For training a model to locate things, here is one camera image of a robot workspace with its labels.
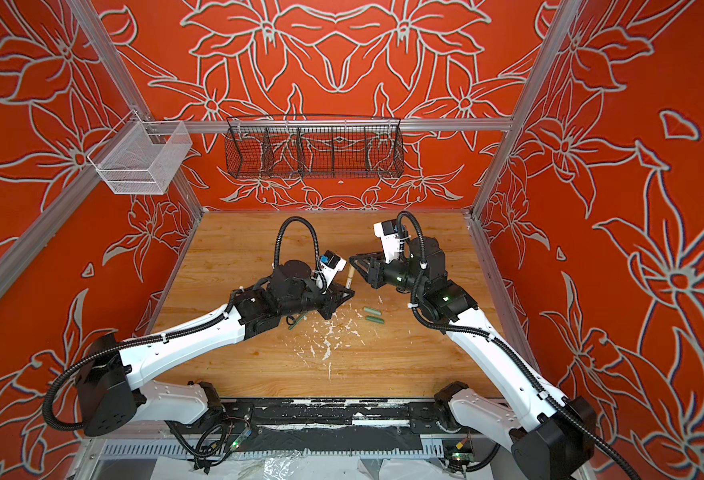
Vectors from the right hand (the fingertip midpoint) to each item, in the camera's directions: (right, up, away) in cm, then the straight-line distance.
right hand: (349, 259), depth 67 cm
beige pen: (+1, -3, +1) cm, 3 cm away
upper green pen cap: (+7, -18, +24) cm, 31 cm away
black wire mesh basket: (-11, +36, +31) cm, 48 cm away
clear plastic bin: (-66, +31, +24) cm, 76 cm away
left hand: (+1, -8, +4) cm, 9 cm away
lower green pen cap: (+8, -20, +23) cm, 31 cm away
